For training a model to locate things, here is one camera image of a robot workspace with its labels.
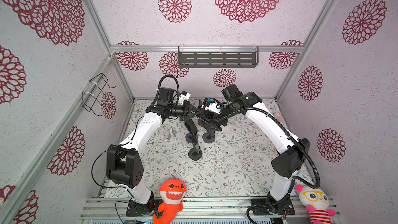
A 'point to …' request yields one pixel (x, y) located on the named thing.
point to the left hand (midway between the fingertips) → (200, 114)
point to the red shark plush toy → (171, 193)
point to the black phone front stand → (195, 140)
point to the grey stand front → (193, 154)
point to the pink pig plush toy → (279, 116)
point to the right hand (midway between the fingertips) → (211, 117)
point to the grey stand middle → (209, 137)
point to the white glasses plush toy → (316, 202)
